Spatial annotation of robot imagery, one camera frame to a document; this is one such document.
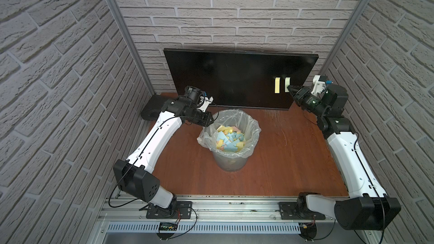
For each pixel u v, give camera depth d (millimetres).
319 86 631
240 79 1006
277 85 725
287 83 724
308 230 708
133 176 395
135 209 719
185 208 730
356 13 787
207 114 667
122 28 837
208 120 656
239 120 785
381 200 378
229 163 754
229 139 828
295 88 693
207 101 669
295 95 640
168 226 714
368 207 372
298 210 684
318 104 579
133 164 410
